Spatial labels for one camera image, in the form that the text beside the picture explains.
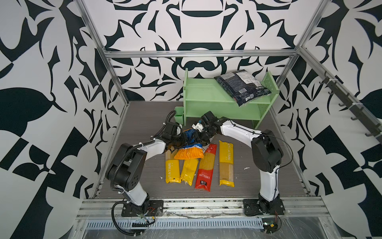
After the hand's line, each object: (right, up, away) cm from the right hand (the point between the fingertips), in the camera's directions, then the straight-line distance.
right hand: (190, 143), depth 85 cm
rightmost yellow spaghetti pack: (+21, -12, +2) cm, 24 cm away
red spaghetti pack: (+9, -14, 0) cm, 17 cm away
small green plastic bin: (-8, +16, +23) cm, 29 cm away
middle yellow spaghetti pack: (-1, -14, -1) cm, 14 cm away
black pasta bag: (+28, +32, -2) cm, 43 cm away
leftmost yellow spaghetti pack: (-10, -14, +1) cm, 17 cm away
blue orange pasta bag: (+2, -2, -4) cm, 5 cm away
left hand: (+2, +2, +5) cm, 6 cm away
